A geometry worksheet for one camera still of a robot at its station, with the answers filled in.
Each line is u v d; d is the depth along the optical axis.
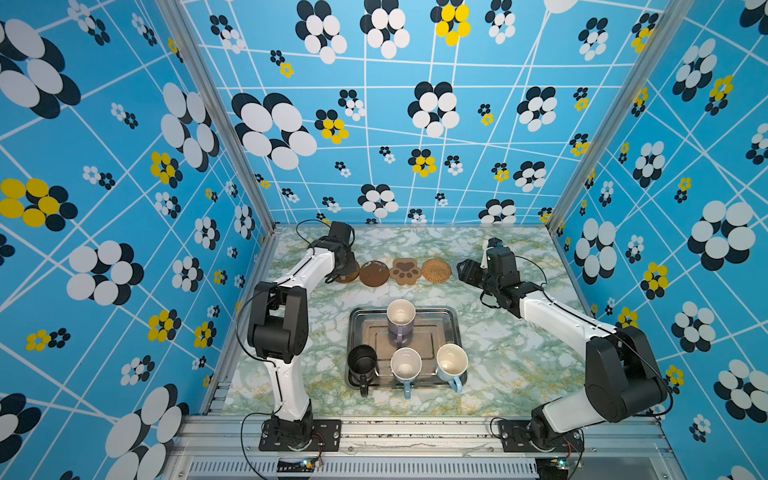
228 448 0.74
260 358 0.53
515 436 0.73
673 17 0.68
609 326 0.48
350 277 1.04
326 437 0.74
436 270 1.06
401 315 0.94
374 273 1.06
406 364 0.84
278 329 0.51
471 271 0.79
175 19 0.69
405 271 1.05
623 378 0.44
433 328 0.91
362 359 0.84
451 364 0.84
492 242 0.81
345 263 0.88
